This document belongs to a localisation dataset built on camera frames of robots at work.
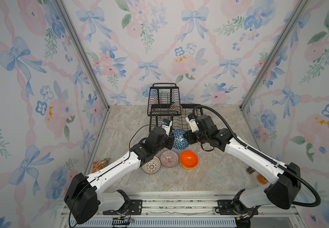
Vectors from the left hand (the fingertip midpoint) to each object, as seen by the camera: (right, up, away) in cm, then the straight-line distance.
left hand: (173, 133), depth 77 cm
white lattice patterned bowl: (-13, -22, +11) cm, 27 cm away
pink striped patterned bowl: (-2, -17, +13) cm, 22 cm away
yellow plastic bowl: (+9, -21, +5) cm, 23 cm away
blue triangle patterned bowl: (+4, -5, +3) cm, 7 cm away
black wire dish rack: (-6, +21, +38) cm, 44 cm away
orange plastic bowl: (+10, -17, +9) cm, 21 cm away
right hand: (+6, 0, +2) cm, 6 cm away
